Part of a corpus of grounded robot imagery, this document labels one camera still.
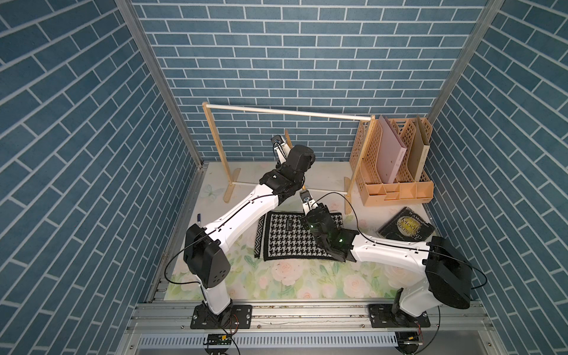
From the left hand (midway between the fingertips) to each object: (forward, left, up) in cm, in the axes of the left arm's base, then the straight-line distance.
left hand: (304, 155), depth 78 cm
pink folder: (+10, -37, -6) cm, 38 cm away
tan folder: (+10, -49, -7) cm, 50 cm away
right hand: (-12, -2, -13) cm, 18 cm away
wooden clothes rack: (+6, -23, -30) cm, 38 cm away
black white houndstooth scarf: (-16, +9, -31) cm, 36 cm away
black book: (-11, -47, -31) cm, 57 cm away
